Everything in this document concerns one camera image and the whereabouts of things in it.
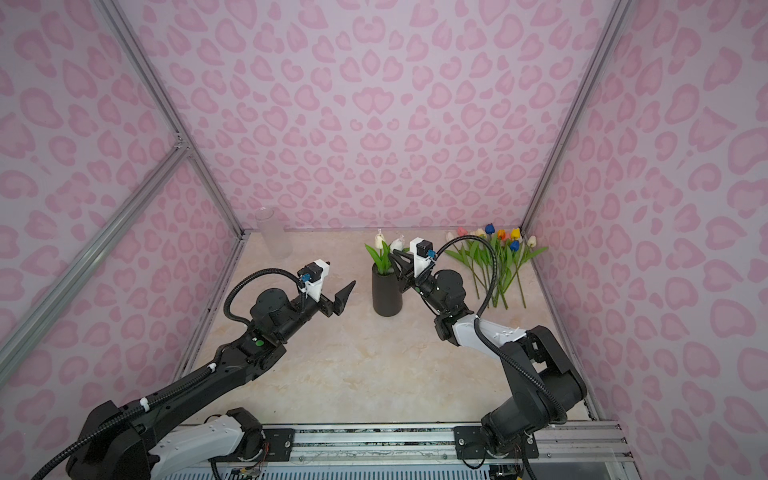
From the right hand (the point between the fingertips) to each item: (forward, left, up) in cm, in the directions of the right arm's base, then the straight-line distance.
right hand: (393, 252), depth 77 cm
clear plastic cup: (+26, +46, -27) cm, 60 cm away
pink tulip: (+32, -25, -26) cm, 49 cm away
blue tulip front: (+23, -43, -24) cm, 54 cm away
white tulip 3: (+24, -51, -29) cm, 63 cm away
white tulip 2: (+2, -1, +1) cm, 2 cm away
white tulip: (+4, +4, 0) cm, 6 cm away
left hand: (-7, +13, +1) cm, 14 cm away
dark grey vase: (-1, +3, -20) cm, 20 cm away
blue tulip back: (+34, -36, -25) cm, 56 cm away
